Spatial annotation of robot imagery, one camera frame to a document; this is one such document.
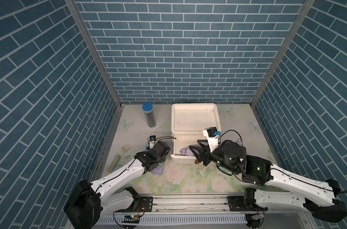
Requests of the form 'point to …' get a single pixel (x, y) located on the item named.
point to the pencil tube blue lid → (147, 108)
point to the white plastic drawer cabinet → (188, 120)
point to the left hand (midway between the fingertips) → (162, 154)
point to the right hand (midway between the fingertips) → (195, 145)
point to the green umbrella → (114, 162)
